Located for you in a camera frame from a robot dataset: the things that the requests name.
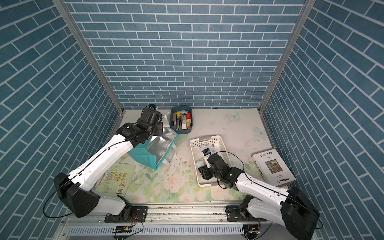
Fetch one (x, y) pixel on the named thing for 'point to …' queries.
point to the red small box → (188, 115)
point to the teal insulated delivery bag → (159, 150)
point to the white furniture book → (274, 170)
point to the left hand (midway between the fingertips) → (162, 125)
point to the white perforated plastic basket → (216, 146)
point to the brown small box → (174, 116)
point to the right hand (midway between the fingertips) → (203, 167)
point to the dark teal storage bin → (181, 119)
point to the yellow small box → (178, 113)
